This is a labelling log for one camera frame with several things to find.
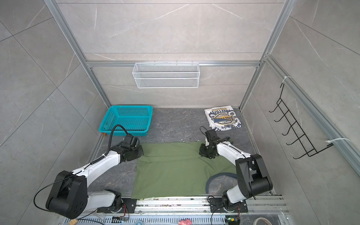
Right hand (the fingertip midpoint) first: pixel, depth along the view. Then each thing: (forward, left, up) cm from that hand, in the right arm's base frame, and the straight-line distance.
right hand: (201, 151), depth 92 cm
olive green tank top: (-11, +20, -2) cm, 23 cm away
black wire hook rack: (-15, -42, +30) cm, 54 cm away
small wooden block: (-36, +68, 0) cm, 77 cm away
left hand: (+1, +40, +4) cm, 40 cm away
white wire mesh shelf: (+49, +23, +27) cm, 60 cm away
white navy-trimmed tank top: (+29, -21, 0) cm, 35 cm away
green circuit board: (-37, -12, -3) cm, 39 cm away
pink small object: (-38, +11, +2) cm, 39 cm away
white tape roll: (-37, -26, -1) cm, 45 cm away
